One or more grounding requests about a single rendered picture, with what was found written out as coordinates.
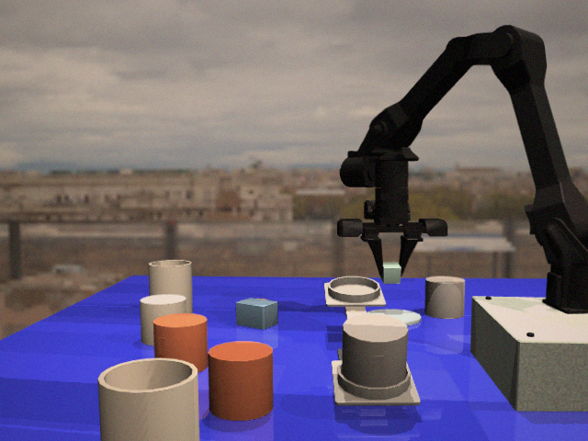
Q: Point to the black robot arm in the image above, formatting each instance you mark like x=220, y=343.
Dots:
x=559, y=215

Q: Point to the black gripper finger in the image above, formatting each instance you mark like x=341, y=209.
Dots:
x=407, y=247
x=376, y=248

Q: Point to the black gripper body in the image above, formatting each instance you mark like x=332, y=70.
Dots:
x=391, y=207

